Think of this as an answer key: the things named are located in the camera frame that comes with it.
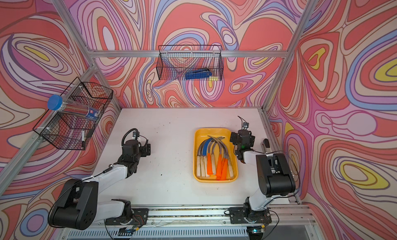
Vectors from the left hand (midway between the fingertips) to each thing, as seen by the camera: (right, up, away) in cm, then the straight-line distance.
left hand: (141, 143), depth 91 cm
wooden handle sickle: (+36, -9, 0) cm, 38 cm away
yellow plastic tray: (+44, -8, +2) cm, 45 cm away
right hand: (+62, +3, +5) cm, 62 cm away
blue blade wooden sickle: (+38, -8, +1) cm, 39 cm away
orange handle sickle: (+49, -10, 0) cm, 50 cm away
